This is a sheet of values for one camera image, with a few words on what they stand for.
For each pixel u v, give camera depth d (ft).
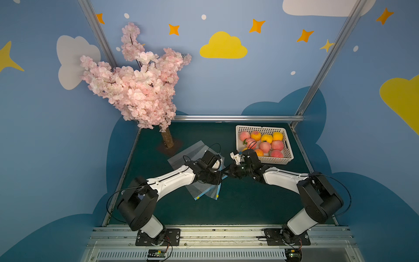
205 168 2.18
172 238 2.42
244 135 3.55
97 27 2.44
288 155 3.24
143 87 1.98
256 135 3.53
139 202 1.45
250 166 2.35
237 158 2.77
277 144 3.42
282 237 2.26
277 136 3.55
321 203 1.49
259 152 3.26
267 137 3.52
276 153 3.23
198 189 2.90
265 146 3.35
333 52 2.75
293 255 2.40
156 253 2.35
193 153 3.41
